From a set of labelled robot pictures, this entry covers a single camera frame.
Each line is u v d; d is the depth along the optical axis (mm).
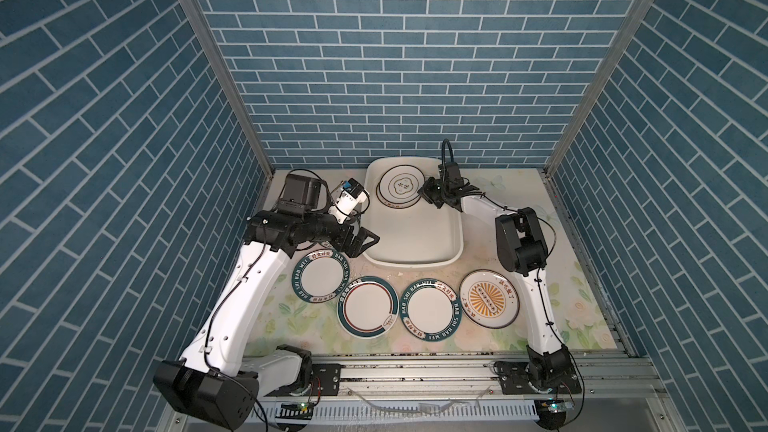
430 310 852
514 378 737
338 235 607
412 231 1031
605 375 756
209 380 361
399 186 1118
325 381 735
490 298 869
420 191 990
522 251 632
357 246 609
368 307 845
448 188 866
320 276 917
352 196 601
